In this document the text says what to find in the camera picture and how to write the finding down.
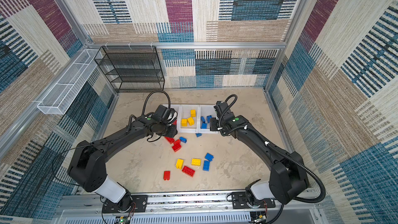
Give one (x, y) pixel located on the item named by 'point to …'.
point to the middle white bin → (185, 110)
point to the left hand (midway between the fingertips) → (175, 129)
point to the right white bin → (202, 112)
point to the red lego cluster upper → (176, 145)
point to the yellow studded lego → (196, 162)
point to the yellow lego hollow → (193, 113)
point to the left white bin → (178, 108)
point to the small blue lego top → (182, 139)
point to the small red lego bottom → (167, 175)
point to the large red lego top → (170, 140)
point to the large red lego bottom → (187, 170)
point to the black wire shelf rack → (131, 68)
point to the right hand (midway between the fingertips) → (215, 125)
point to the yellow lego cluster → (190, 121)
